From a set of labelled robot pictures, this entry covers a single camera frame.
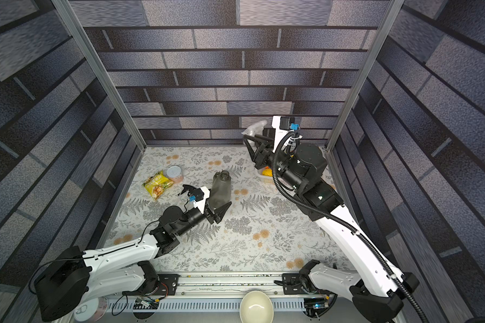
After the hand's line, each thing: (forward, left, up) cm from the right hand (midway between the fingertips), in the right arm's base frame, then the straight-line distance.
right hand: (244, 136), depth 55 cm
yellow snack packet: (+13, +46, -43) cm, 64 cm away
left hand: (-5, +8, -24) cm, 26 cm away
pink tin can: (+18, +37, -42) cm, 59 cm away
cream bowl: (-36, -4, -48) cm, 60 cm away
